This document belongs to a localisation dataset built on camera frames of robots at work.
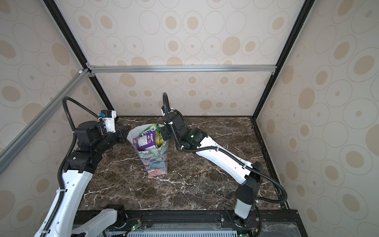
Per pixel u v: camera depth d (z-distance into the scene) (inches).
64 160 18.4
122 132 22.9
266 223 28.7
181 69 35.6
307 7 26.9
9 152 20.2
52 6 26.4
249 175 16.8
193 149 18.7
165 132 24.4
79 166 17.7
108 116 22.1
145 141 29.9
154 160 30.6
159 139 31.9
